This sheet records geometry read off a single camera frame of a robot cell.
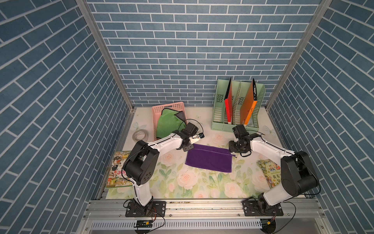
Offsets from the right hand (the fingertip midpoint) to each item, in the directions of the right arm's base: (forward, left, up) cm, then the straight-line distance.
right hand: (233, 148), depth 93 cm
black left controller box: (-43, +47, -7) cm, 64 cm away
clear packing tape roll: (+7, +65, -2) cm, 66 cm away
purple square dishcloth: (-7, +15, -3) cm, 17 cm away
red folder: (+18, +6, +24) cm, 30 cm away
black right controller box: (-39, -14, -5) cm, 42 cm away
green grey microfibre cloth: (+19, +47, -2) cm, 50 cm away
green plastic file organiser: (+23, +8, -2) cm, 25 cm away
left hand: (+2, +28, +1) cm, 28 cm away
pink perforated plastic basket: (+28, +57, +2) cm, 64 cm away
